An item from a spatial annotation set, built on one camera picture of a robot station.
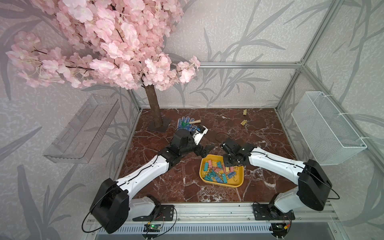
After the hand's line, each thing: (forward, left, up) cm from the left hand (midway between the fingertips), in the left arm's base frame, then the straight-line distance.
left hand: (208, 141), depth 77 cm
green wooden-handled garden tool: (+27, +15, -20) cm, 37 cm away
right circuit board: (-36, -34, -22) cm, 55 cm away
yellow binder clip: (+40, -32, -20) cm, 55 cm away
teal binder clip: (-6, +1, -18) cm, 19 cm away
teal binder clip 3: (-5, -7, -19) cm, 21 cm away
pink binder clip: (-4, -2, -18) cm, 19 cm away
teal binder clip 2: (-13, -1, -19) cm, 23 cm away
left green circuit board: (-36, +27, -21) cm, 50 cm away
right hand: (-4, -11, -14) cm, 18 cm away
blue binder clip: (-11, -14, -18) cm, 25 cm away
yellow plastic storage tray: (-9, -4, -17) cm, 19 cm away
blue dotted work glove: (+33, +14, -21) cm, 42 cm away
